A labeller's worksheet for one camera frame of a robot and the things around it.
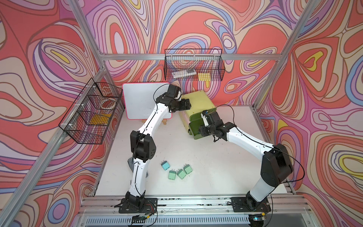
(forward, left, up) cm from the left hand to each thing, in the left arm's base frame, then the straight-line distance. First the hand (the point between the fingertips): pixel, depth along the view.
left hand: (187, 106), depth 91 cm
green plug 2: (-37, +4, -20) cm, 42 cm away
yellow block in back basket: (+15, -12, +13) cm, 23 cm away
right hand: (-14, -11, -9) cm, 20 cm away
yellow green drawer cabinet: (-9, -3, -2) cm, 9 cm away
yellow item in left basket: (-19, +47, +9) cm, 52 cm away
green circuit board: (-59, +25, -24) cm, 68 cm away
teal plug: (-31, +14, -21) cm, 40 cm away
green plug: (-37, +9, -21) cm, 44 cm away
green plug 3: (-34, 0, -21) cm, 40 cm away
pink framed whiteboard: (+13, +35, -6) cm, 37 cm away
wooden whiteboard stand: (+3, +17, -20) cm, 26 cm away
